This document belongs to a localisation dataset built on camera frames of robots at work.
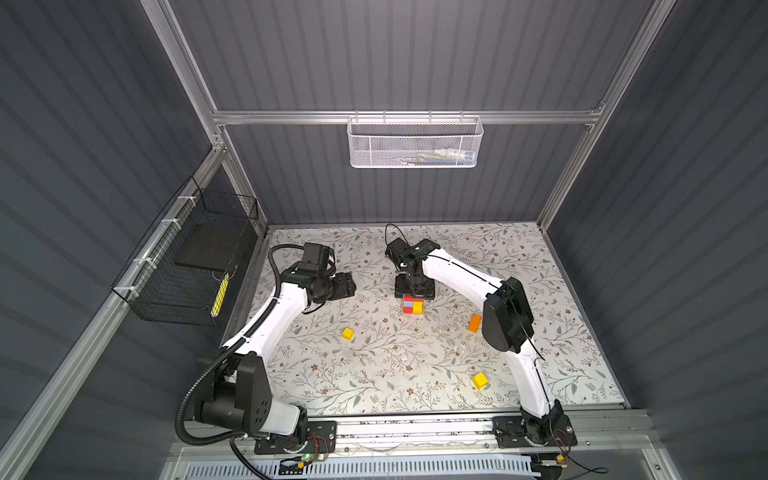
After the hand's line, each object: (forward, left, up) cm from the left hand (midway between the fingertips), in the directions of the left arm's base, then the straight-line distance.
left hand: (344, 288), depth 86 cm
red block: (-5, -20, 0) cm, 21 cm away
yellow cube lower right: (-25, -37, -12) cm, 46 cm away
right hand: (0, -20, -8) cm, 22 cm away
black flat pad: (+4, +32, +16) cm, 36 cm away
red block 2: (-2, -19, -10) cm, 21 cm away
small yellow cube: (-2, -22, -10) cm, 25 cm away
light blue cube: (-1, -19, -8) cm, 21 cm away
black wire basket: (-3, +38, +15) cm, 40 cm away
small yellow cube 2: (-8, 0, -12) cm, 15 cm away
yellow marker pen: (-10, +27, +14) cm, 32 cm away
